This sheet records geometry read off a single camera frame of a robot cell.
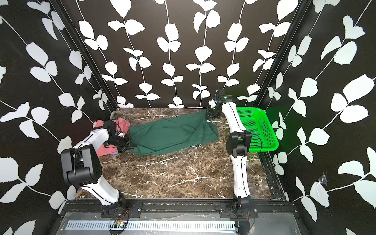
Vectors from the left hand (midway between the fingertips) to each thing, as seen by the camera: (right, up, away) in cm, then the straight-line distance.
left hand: (136, 143), depth 90 cm
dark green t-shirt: (+28, +6, +15) cm, 33 cm away
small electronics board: (0, -37, -20) cm, 42 cm away
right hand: (+43, +19, +6) cm, 48 cm away
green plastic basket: (+86, +3, +11) cm, 87 cm away
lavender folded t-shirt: (-15, -7, +3) cm, 17 cm away
